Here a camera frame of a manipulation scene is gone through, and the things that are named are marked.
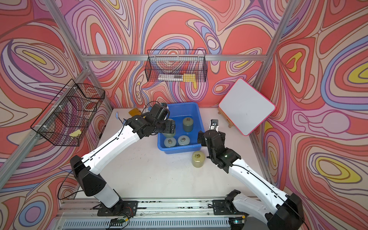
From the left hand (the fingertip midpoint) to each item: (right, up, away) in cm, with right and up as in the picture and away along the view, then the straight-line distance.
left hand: (171, 125), depth 77 cm
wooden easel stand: (+39, +5, +32) cm, 51 cm away
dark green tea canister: (-1, -6, +2) cm, 6 cm away
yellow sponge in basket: (-48, -4, -5) cm, 48 cm away
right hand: (+21, -6, +1) cm, 22 cm away
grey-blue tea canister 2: (+7, -10, +12) cm, 17 cm away
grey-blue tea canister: (-2, -11, +12) cm, 16 cm away
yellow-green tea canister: (+15, -20, +6) cm, 26 cm away
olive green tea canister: (+10, 0, +23) cm, 25 cm away
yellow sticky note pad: (-34, +10, +39) cm, 53 cm away
